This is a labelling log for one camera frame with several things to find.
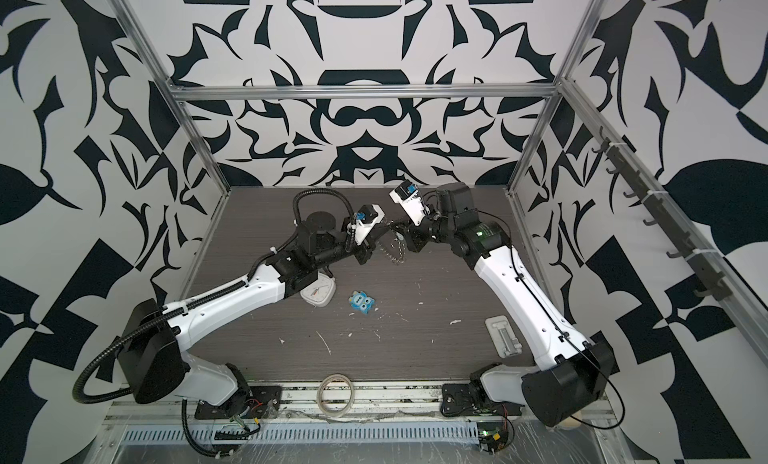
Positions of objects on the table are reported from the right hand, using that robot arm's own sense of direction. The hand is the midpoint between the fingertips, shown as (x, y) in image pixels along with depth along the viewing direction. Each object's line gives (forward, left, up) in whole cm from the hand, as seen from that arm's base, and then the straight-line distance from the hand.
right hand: (395, 222), depth 71 cm
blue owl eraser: (-7, +11, -29) cm, 31 cm away
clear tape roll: (-32, +19, -30) cm, 48 cm away
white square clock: (-5, +22, -27) cm, 35 cm away
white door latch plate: (-18, -29, -30) cm, 46 cm away
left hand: (+1, +2, 0) cm, 2 cm away
